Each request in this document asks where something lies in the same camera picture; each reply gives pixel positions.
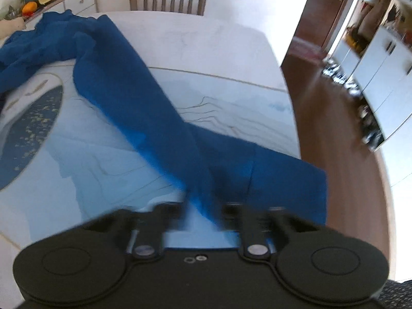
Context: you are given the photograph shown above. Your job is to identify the brown wooden door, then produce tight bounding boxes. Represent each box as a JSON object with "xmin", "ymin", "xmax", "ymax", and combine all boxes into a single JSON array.
[{"xmin": 291, "ymin": 0, "xmax": 358, "ymax": 58}]

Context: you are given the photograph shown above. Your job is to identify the patterned door mat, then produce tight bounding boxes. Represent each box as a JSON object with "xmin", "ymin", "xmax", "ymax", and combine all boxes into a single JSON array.
[{"xmin": 290, "ymin": 37, "xmax": 322, "ymax": 60}]

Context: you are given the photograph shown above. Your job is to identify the row of shoes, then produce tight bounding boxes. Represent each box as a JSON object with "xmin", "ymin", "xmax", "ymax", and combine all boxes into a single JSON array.
[{"xmin": 322, "ymin": 56, "xmax": 385, "ymax": 152}]

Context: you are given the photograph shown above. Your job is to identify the white wardrobe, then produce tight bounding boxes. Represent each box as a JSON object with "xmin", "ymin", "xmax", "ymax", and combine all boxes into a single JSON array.
[{"xmin": 331, "ymin": 0, "xmax": 412, "ymax": 152}]

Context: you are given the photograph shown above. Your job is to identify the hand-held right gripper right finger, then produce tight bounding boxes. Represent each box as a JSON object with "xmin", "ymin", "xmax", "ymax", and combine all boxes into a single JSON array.
[{"xmin": 222, "ymin": 203, "xmax": 322, "ymax": 260}]

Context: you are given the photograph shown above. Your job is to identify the blue shirt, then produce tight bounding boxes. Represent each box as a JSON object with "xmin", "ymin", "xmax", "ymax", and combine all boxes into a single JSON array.
[{"xmin": 0, "ymin": 9, "xmax": 328, "ymax": 232}]

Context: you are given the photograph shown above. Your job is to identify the wooden white sideboard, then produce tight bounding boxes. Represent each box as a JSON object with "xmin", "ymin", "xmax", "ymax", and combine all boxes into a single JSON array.
[{"xmin": 0, "ymin": 0, "xmax": 98, "ymax": 36}]

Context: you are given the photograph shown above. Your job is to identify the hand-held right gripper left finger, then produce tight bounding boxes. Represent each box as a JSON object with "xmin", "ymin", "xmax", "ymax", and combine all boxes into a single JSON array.
[{"xmin": 87, "ymin": 203, "xmax": 185, "ymax": 260}]

